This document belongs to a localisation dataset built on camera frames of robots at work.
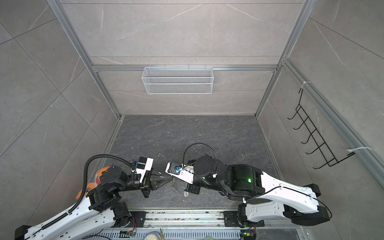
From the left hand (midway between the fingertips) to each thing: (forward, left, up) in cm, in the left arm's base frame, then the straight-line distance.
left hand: (171, 177), depth 54 cm
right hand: (+2, -2, +1) cm, 3 cm away
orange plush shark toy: (+8, +48, -30) cm, 57 cm away
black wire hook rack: (+17, -65, -1) cm, 67 cm away
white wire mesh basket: (+69, 0, -4) cm, 69 cm away
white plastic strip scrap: (+29, +14, -34) cm, 47 cm away
